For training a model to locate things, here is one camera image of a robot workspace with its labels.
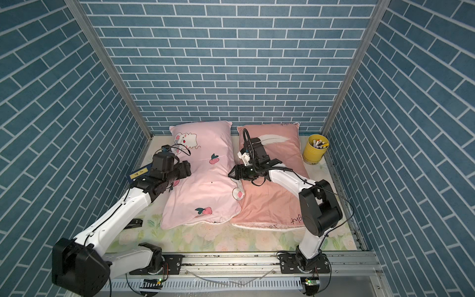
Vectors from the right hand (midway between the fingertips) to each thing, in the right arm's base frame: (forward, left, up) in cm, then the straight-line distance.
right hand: (235, 176), depth 87 cm
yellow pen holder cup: (+22, -41, 0) cm, 46 cm away
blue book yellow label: (+5, +54, -12) cm, 56 cm away
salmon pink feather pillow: (-9, -18, -9) cm, 22 cm away
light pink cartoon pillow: (-9, +9, 0) cm, 13 cm away
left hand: (0, +21, +6) cm, 22 cm away
